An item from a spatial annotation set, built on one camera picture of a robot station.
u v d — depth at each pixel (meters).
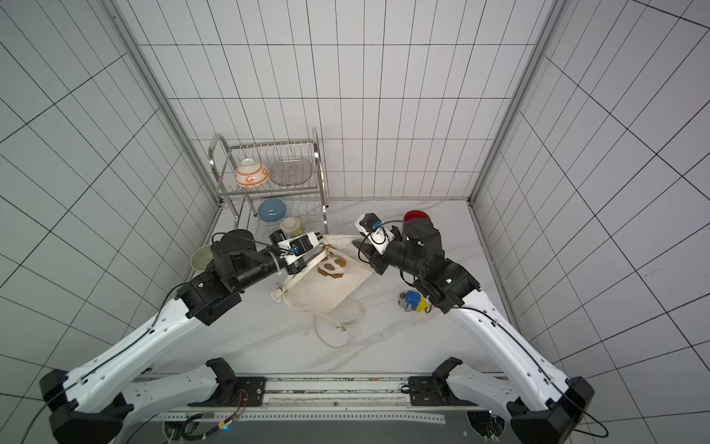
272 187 0.85
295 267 0.55
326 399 0.73
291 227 0.99
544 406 0.37
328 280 0.79
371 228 0.53
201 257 0.95
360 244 0.66
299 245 0.49
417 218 0.98
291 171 0.91
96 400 0.38
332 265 0.67
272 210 1.04
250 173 0.85
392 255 0.56
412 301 0.86
